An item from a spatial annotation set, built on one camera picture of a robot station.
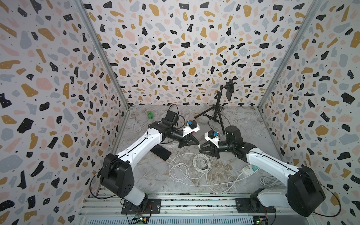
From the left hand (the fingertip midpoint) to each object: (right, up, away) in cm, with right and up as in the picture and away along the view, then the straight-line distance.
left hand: (198, 142), depth 73 cm
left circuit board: (-30, -39, -3) cm, 49 cm away
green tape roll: (-36, +15, +40) cm, 56 cm away
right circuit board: (+32, -40, -2) cm, 51 cm away
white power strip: (+31, -19, +11) cm, 38 cm away
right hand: (+2, -4, +2) cm, 5 cm away
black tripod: (+15, +18, +33) cm, 40 cm away
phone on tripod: (+20, +33, +14) cm, 41 cm away
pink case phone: (-24, -10, +22) cm, 34 cm away
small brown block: (+1, +17, +40) cm, 44 cm away
